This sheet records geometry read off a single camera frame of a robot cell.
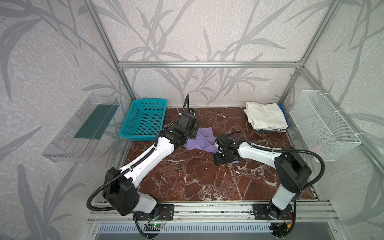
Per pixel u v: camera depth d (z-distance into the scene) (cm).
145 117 116
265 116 102
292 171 46
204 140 89
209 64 94
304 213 75
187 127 60
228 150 68
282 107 115
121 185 40
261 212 74
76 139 64
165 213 73
